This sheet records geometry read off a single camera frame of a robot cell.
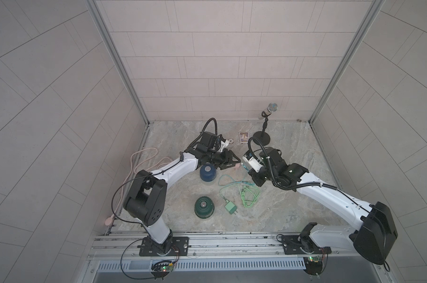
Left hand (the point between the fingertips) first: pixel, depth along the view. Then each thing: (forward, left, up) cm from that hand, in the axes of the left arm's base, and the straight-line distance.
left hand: (239, 162), depth 80 cm
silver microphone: (+23, -16, +13) cm, 31 cm away
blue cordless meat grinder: (-2, +15, -6) cm, 16 cm away
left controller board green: (-38, +30, -14) cm, 50 cm away
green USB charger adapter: (-16, +4, -14) cm, 22 cm away
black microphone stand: (+27, -18, -13) cm, 35 cm away
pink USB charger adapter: (-2, +1, 0) cm, 2 cm away
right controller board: (-37, -29, -18) cm, 50 cm away
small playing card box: (+26, -6, -14) cm, 30 cm away
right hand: (-4, -4, -3) cm, 6 cm away
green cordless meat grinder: (-18, +15, -6) cm, 25 cm away
